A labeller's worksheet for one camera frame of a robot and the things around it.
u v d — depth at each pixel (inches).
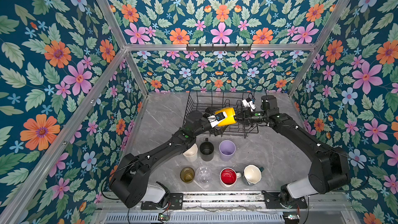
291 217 27.7
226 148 33.3
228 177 31.5
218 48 36.5
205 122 26.6
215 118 25.5
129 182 16.4
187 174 32.3
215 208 28.7
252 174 31.7
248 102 29.7
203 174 32.3
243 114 28.9
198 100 45.0
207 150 34.9
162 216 27.7
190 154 34.3
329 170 16.8
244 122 28.5
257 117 27.6
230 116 27.6
